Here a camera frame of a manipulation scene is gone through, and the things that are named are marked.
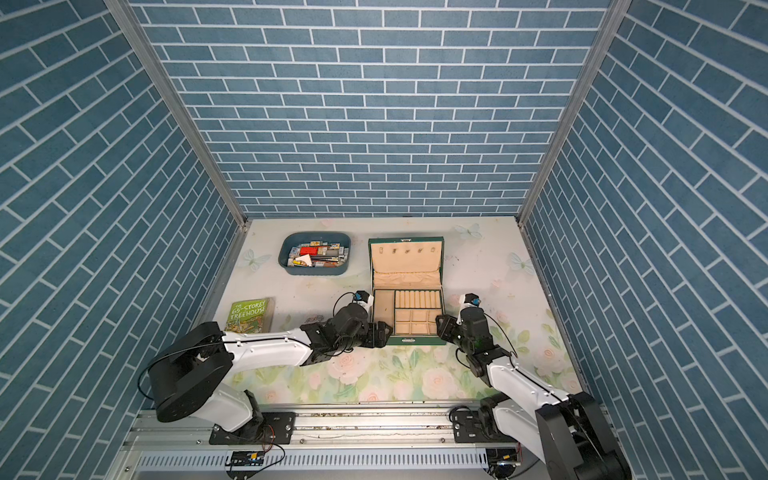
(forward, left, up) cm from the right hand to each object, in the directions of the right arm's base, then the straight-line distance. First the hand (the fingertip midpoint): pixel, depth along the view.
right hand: (441, 320), depth 89 cm
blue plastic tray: (+28, +54, +2) cm, 61 cm away
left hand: (-6, +15, +1) cm, 16 cm away
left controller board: (-38, +47, -7) cm, 61 cm away
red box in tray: (+24, +49, 0) cm, 55 cm away
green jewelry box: (+11, +11, +4) cm, 16 cm away
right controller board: (-33, -15, -5) cm, 36 cm away
